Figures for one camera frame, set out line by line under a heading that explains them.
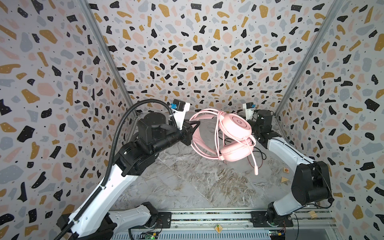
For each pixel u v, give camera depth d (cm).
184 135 48
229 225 73
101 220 39
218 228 71
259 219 73
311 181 45
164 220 73
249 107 75
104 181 36
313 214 76
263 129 68
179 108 44
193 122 52
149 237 71
